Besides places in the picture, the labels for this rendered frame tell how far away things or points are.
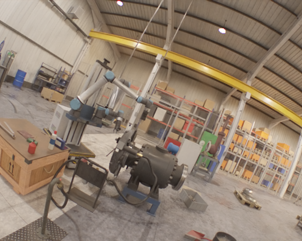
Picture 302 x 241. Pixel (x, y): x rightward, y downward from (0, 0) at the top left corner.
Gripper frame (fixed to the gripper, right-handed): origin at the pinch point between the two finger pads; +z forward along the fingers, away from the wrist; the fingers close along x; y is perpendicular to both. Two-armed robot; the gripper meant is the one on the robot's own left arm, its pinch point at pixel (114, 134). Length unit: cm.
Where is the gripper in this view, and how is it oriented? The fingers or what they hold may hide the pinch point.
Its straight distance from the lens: 232.6
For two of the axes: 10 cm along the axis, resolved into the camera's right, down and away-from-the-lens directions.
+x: 5.5, 3.7, 7.5
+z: -1.6, 9.2, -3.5
